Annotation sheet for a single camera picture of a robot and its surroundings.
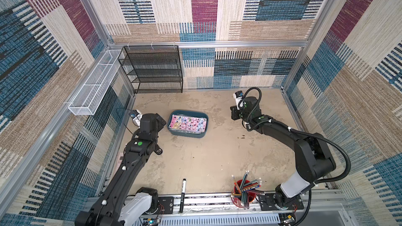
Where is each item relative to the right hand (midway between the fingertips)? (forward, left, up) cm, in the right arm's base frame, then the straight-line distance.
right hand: (233, 108), depth 92 cm
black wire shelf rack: (+32, +52, +5) cm, 61 cm away
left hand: (-12, +42, +8) cm, 44 cm away
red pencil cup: (-43, +1, -6) cm, 43 cm away
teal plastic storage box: (-11, +29, -9) cm, 32 cm away
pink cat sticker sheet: (-3, +33, -8) cm, 34 cm away
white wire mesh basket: (-9, +69, +21) cm, 73 cm away
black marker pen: (-42, +28, -13) cm, 52 cm away
